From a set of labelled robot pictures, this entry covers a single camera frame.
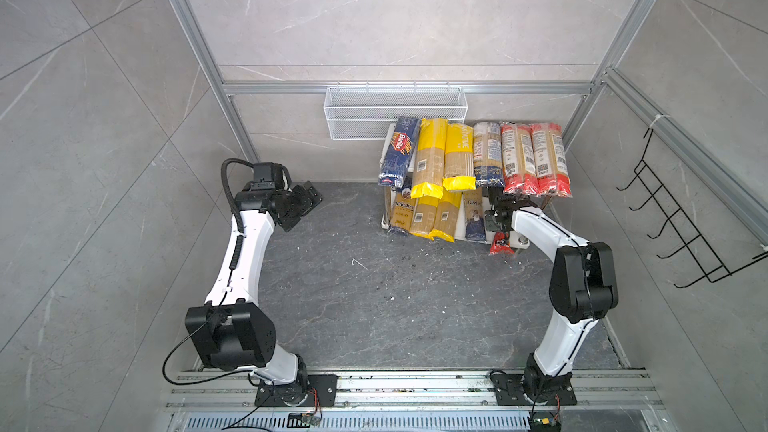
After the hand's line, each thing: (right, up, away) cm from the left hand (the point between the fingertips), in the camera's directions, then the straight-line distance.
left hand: (312, 197), depth 81 cm
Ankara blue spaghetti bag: (+50, -5, +17) cm, 53 cm away
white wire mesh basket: (+13, +30, +20) cm, 38 cm away
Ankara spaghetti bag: (+26, -4, +19) cm, 32 cm away
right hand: (+59, -6, +16) cm, 61 cm away
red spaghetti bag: (+55, -14, +8) cm, 58 cm away
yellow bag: (+33, -6, +17) cm, 37 cm away
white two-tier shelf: (+45, -9, +17) cm, 49 cm away
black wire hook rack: (+88, -5, -12) cm, 89 cm away
